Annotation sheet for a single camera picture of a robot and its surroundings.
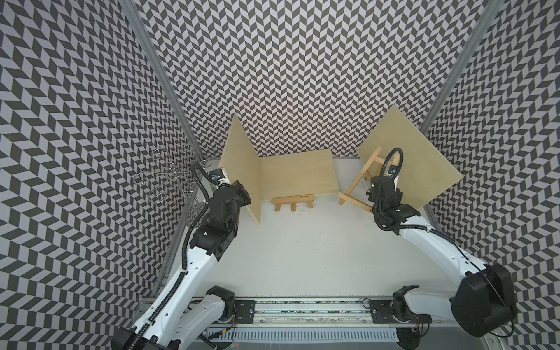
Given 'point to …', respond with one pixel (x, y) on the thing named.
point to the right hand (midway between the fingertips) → (386, 189)
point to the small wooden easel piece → (294, 200)
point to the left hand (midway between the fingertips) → (239, 183)
